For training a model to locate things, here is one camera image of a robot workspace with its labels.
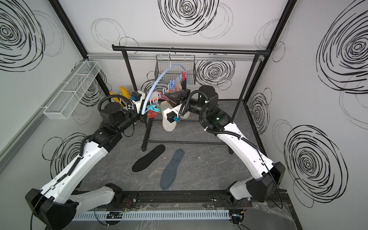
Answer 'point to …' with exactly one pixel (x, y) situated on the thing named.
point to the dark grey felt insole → (168, 174)
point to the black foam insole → (142, 164)
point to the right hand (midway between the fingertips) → (169, 90)
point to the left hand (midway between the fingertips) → (149, 101)
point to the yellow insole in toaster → (124, 92)
